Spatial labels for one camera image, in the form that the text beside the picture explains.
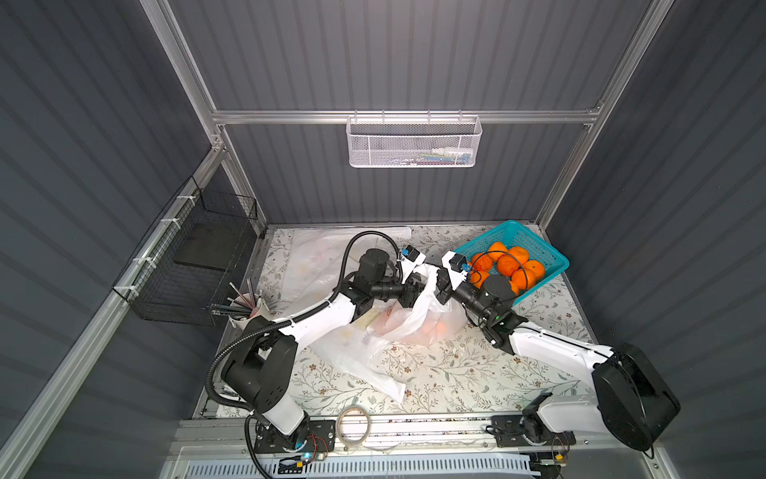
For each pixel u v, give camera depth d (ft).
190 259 2.37
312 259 3.57
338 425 2.43
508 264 3.27
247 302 2.87
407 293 2.33
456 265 2.07
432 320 2.49
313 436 2.38
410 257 2.34
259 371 1.47
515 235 3.56
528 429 2.19
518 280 3.23
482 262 3.34
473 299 2.22
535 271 3.27
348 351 2.85
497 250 3.50
